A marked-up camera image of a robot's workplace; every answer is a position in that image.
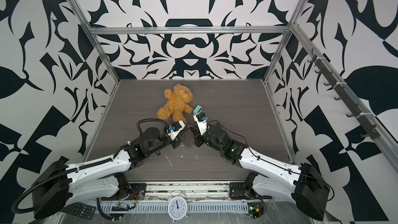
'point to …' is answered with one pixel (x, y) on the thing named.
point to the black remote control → (81, 210)
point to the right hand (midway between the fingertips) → (191, 126)
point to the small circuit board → (123, 207)
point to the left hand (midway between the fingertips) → (187, 124)
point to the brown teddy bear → (178, 103)
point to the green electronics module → (255, 209)
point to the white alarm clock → (178, 205)
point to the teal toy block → (198, 109)
